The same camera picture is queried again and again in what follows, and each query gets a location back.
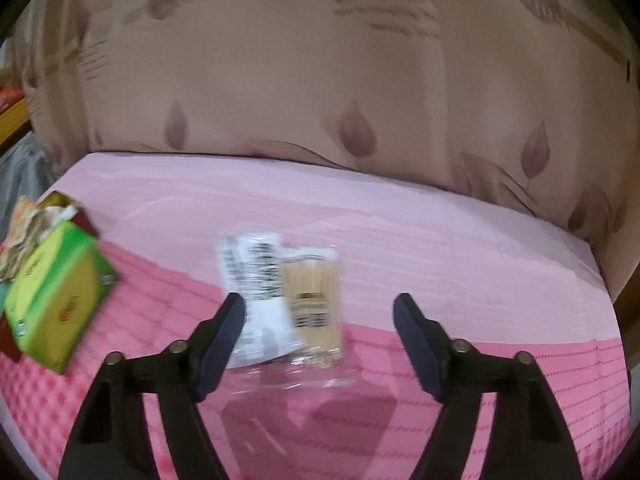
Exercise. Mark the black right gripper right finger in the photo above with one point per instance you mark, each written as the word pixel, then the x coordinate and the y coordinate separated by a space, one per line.
pixel 529 437

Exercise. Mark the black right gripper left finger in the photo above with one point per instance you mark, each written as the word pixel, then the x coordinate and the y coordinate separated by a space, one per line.
pixel 110 438

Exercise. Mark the orange polka dot towel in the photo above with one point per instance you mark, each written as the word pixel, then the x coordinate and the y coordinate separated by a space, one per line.
pixel 29 226

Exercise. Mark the gold metal tin box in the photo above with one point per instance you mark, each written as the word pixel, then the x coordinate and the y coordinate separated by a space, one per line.
pixel 50 229

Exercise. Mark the green tissue box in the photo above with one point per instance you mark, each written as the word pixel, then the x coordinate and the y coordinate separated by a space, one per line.
pixel 55 294

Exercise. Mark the pink checkered table cloth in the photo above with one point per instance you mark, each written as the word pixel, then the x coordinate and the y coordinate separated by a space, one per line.
pixel 502 280

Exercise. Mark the white packet in clear bag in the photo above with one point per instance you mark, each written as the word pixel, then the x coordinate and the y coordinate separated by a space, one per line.
pixel 249 264

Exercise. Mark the cotton swabs bag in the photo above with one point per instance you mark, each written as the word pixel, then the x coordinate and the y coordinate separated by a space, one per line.
pixel 311 284

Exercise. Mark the grey blue plastic cover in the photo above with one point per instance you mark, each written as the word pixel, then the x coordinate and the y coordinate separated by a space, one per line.
pixel 25 171

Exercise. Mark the beige leaf print curtain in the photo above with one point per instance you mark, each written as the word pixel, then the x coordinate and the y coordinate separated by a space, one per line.
pixel 528 104

